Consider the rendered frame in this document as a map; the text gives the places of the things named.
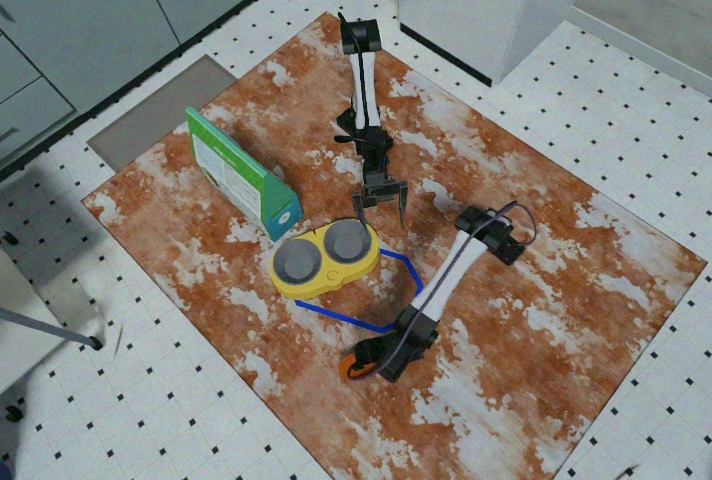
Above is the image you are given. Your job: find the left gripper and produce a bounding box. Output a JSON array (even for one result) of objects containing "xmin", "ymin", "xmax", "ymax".
[{"xmin": 382, "ymin": 332, "xmax": 425, "ymax": 363}]

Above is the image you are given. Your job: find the blue tape strip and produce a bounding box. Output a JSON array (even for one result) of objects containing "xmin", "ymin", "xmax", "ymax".
[{"xmin": 294, "ymin": 248, "xmax": 424, "ymax": 334}]

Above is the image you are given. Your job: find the green dog food bag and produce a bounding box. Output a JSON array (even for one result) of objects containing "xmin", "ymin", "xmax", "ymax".
[{"xmin": 185, "ymin": 106, "xmax": 304, "ymax": 243}]

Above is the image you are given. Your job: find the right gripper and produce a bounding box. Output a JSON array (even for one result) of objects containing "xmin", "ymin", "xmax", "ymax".
[{"xmin": 351, "ymin": 178, "xmax": 409, "ymax": 236}]

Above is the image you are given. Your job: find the grey steel bowl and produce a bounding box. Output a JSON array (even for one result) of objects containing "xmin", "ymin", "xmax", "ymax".
[
  {"xmin": 272, "ymin": 239, "xmax": 322, "ymax": 286},
  {"xmin": 323, "ymin": 219, "xmax": 372, "ymax": 265}
]

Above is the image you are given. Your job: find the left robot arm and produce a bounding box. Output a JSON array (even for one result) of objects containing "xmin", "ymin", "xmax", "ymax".
[{"xmin": 353, "ymin": 205, "xmax": 525, "ymax": 384}]

